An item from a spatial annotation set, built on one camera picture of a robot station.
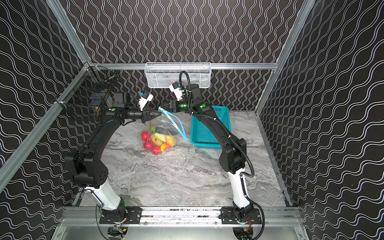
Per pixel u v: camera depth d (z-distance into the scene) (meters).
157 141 0.93
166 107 0.73
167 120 0.78
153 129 0.82
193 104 0.67
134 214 0.75
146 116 0.70
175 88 0.72
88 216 0.76
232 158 0.53
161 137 0.91
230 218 0.74
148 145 0.91
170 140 0.90
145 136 0.90
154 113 0.75
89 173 0.47
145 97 0.70
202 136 1.06
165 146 0.94
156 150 0.92
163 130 0.84
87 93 0.93
